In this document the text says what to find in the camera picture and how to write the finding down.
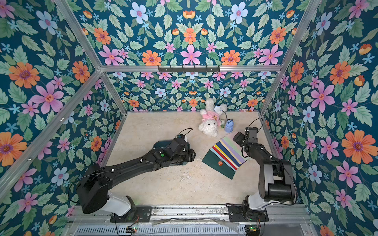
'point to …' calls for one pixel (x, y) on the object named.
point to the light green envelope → (234, 145)
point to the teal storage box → (162, 143)
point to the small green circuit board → (135, 229)
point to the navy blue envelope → (237, 163)
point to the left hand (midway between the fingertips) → (195, 154)
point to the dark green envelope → (214, 161)
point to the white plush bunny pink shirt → (211, 118)
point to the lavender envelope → (232, 150)
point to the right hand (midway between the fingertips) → (240, 137)
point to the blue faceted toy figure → (229, 125)
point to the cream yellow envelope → (224, 146)
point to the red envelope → (225, 157)
